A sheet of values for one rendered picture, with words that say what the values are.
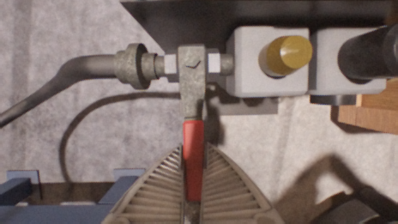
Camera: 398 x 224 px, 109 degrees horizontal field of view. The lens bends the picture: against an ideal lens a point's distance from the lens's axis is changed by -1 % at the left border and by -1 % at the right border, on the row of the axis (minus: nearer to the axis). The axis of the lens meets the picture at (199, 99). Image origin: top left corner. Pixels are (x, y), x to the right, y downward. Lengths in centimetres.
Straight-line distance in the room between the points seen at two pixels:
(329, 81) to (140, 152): 67
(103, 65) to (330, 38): 25
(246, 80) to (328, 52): 9
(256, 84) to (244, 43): 5
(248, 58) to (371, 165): 96
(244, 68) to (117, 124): 63
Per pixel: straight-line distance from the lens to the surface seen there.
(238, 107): 64
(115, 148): 76
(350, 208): 94
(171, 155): 16
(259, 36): 18
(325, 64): 22
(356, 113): 77
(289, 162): 82
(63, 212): 70
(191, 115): 15
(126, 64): 18
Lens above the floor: 62
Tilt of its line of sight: 85 degrees down
